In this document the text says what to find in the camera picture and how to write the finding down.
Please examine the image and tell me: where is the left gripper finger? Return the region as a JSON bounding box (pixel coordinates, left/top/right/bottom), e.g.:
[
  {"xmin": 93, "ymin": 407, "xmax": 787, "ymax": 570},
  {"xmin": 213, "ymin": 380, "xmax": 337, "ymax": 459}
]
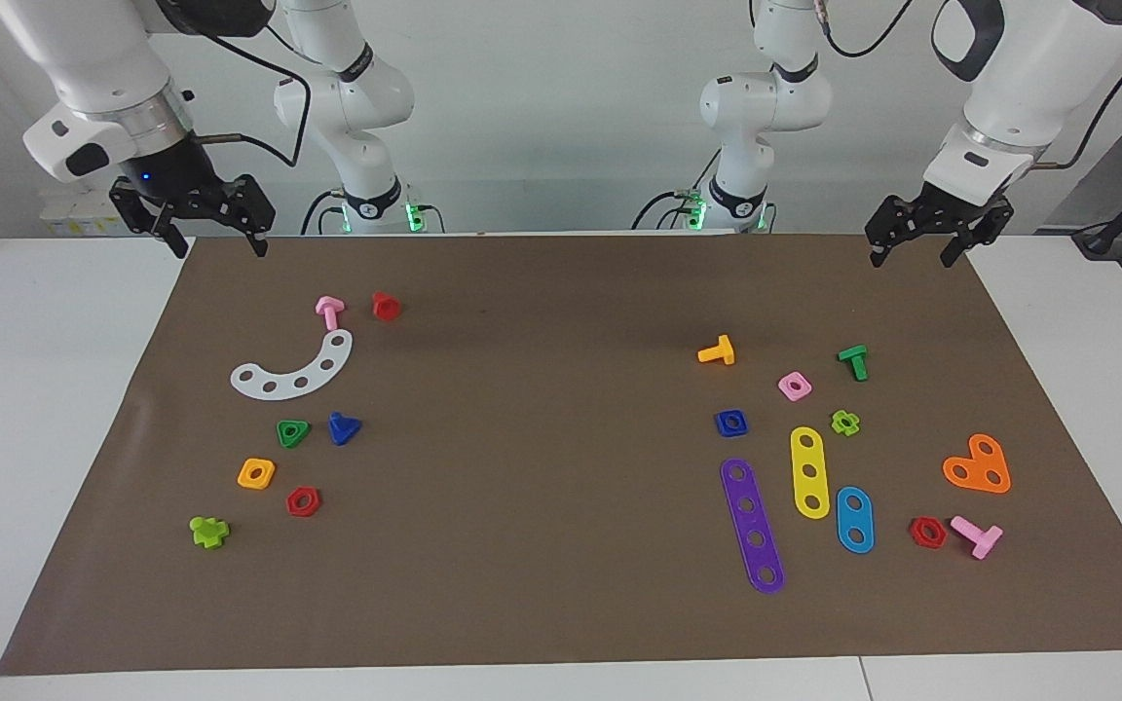
[
  {"xmin": 863, "ymin": 198, "xmax": 905, "ymax": 270},
  {"xmin": 940, "ymin": 221, "xmax": 988, "ymax": 271}
]

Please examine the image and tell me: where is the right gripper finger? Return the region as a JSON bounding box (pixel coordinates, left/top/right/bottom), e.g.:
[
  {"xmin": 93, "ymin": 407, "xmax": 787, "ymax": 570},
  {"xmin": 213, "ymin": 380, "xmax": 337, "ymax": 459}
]
[
  {"xmin": 234, "ymin": 175, "xmax": 278, "ymax": 260},
  {"xmin": 148, "ymin": 201, "xmax": 192, "ymax": 261}
]

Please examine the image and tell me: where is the white cardboard box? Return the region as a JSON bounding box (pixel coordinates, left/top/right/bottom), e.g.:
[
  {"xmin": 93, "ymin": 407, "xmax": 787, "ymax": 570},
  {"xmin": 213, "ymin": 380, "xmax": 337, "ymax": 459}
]
[{"xmin": 39, "ymin": 189, "xmax": 149, "ymax": 239}]

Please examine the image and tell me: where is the white curved five-hole plate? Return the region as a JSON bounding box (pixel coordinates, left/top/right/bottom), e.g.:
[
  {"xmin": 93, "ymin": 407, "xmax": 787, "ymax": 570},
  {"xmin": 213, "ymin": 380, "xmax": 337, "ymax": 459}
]
[{"xmin": 230, "ymin": 329, "xmax": 355, "ymax": 402}]

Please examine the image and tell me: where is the orange heart toy plate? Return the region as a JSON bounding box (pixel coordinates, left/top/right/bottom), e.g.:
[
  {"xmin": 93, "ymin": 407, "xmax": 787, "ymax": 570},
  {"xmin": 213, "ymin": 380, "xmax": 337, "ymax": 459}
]
[{"xmin": 942, "ymin": 433, "xmax": 1013, "ymax": 496}]

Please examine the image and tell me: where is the yellow three-hole toy plate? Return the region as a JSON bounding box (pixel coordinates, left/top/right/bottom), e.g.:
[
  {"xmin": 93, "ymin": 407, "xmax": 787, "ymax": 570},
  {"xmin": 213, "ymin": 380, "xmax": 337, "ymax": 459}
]
[{"xmin": 789, "ymin": 426, "xmax": 832, "ymax": 521}]

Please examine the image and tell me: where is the pink square-head toy bolt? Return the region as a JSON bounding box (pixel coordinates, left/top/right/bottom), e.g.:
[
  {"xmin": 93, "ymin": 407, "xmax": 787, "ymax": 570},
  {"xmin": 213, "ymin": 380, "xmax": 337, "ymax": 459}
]
[{"xmin": 951, "ymin": 515, "xmax": 1005, "ymax": 562}]

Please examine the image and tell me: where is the blue two-hole toy plate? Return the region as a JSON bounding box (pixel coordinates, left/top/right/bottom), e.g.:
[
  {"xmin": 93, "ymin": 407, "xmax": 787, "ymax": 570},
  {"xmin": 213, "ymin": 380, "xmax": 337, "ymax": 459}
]
[{"xmin": 835, "ymin": 486, "xmax": 877, "ymax": 556}]

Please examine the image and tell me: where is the purple four-hole toy plate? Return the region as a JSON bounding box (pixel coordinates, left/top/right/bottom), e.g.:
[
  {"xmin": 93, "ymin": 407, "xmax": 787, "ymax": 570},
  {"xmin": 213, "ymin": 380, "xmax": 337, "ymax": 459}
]
[{"xmin": 720, "ymin": 458, "xmax": 787, "ymax": 596}]

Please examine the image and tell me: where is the brown paper table mat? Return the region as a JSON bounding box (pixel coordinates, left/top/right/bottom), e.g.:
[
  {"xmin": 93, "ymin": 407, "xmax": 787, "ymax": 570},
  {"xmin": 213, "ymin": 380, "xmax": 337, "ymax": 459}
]
[{"xmin": 0, "ymin": 232, "xmax": 1122, "ymax": 677}]

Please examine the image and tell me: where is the black arm base cable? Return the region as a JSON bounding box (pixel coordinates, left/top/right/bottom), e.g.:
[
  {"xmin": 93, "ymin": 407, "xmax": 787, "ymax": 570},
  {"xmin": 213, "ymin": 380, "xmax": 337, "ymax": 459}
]
[
  {"xmin": 630, "ymin": 189, "xmax": 708, "ymax": 233},
  {"xmin": 301, "ymin": 189, "xmax": 342, "ymax": 238}
]

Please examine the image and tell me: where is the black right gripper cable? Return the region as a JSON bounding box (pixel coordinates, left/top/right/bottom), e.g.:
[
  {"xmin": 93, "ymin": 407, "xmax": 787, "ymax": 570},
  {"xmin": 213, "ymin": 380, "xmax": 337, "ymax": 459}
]
[{"xmin": 157, "ymin": 0, "xmax": 315, "ymax": 169}]

